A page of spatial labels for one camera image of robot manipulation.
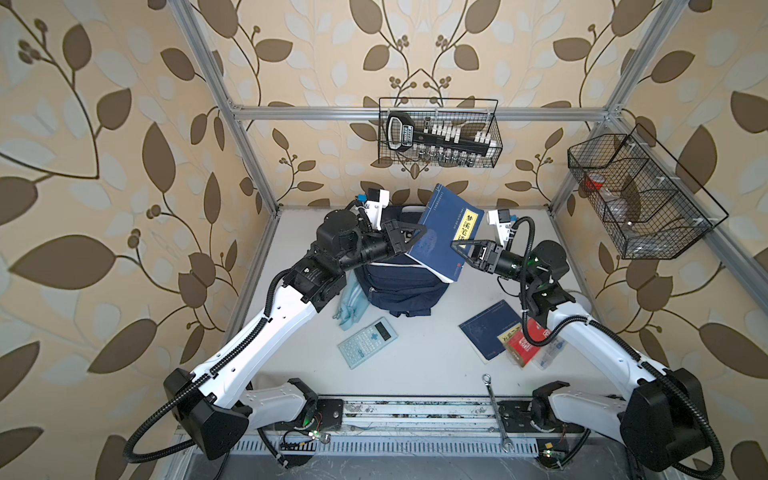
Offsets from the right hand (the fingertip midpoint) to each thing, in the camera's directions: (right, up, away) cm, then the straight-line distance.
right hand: (449, 248), depth 66 cm
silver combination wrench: (+15, -47, +5) cm, 49 cm away
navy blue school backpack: (-11, -12, +25) cm, 30 cm away
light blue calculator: (-20, -28, +18) cm, 39 cm away
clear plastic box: (+31, -30, +17) cm, 46 cm away
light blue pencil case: (-26, -19, +27) cm, 42 cm away
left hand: (-7, +5, -7) cm, 11 cm away
